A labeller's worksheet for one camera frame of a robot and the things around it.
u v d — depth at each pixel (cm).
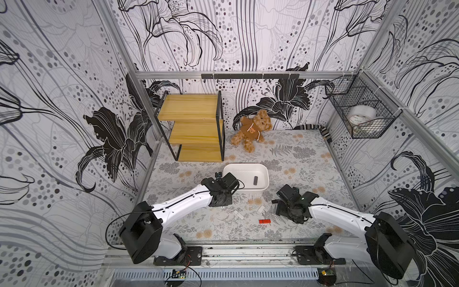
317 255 64
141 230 41
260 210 86
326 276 70
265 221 83
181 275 72
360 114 73
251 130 108
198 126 99
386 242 41
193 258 73
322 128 119
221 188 59
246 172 99
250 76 91
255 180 96
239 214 84
